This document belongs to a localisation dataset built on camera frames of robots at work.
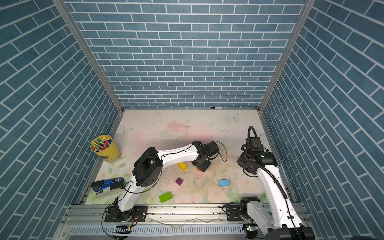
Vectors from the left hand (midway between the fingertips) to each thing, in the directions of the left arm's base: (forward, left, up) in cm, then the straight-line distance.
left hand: (205, 168), depth 89 cm
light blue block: (-8, -11, +1) cm, 14 cm away
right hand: (-2, -20, +12) cm, 23 cm away
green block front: (-16, +22, -1) cm, 27 cm away
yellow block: (+1, +14, +1) cm, 14 cm away
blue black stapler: (-12, +55, +2) cm, 57 cm away
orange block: (0, +4, -1) cm, 4 cm away
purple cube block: (-8, +15, +1) cm, 17 cm away
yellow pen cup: (+10, +60, +8) cm, 62 cm away
